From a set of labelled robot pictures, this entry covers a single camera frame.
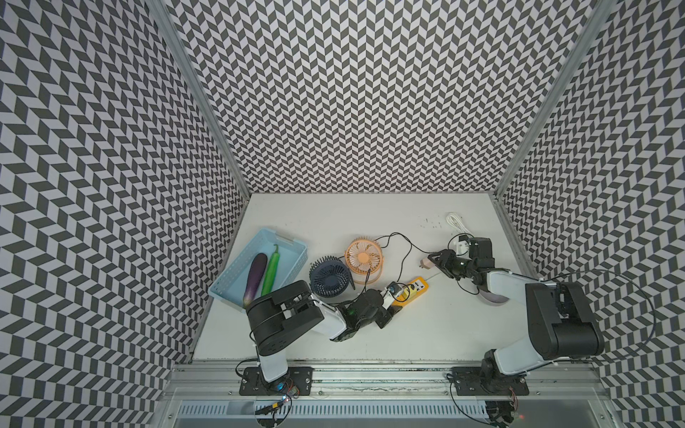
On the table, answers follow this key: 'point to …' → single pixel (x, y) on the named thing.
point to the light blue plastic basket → (230, 287)
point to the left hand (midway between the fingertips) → (392, 303)
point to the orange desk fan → (359, 254)
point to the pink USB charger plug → (426, 263)
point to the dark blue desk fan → (329, 275)
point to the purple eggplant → (257, 273)
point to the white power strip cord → (458, 222)
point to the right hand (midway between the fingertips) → (431, 262)
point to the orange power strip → (411, 290)
